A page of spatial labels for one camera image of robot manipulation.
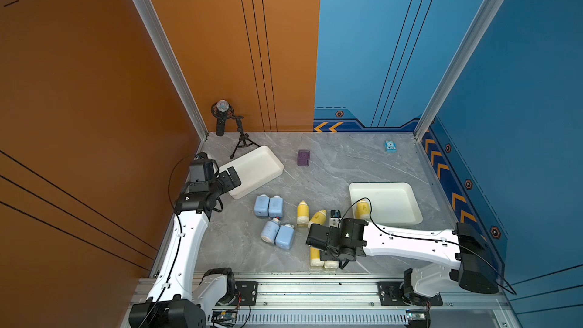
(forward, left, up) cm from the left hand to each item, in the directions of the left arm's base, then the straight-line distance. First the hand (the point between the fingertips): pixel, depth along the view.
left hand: (226, 174), depth 80 cm
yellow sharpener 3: (-7, -50, -11) cm, 52 cm away
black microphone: (+31, +8, +4) cm, 32 cm away
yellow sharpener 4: (-27, -37, -11) cm, 46 cm away
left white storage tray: (+18, -4, -20) cm, 27 cm away
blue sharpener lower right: (-17, -22, -14) cm, 31 cm away
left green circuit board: (-40, -3, -23) cm, 46 cm away
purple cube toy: (+21, -28, -16) cm, 38 cm away
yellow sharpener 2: (-11, -33, -12) cm, 37 cm away
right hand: (-24, -36, -12) cm, 45 cm away
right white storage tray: (0, -65, -21) cm, 69 cm away
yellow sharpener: (-9, -28, -13) cm, 32 cm away
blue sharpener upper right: (-6, -17, -13) cm, 22 cm away
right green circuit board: (-39, -63, -20) cm, 77 cm away
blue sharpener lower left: (-15, -16, -12) cm, 25 cm away
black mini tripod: (+29, +1, -13) cm, 32 cm away
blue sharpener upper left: (-5, -12, -13) cm, 18 cm away
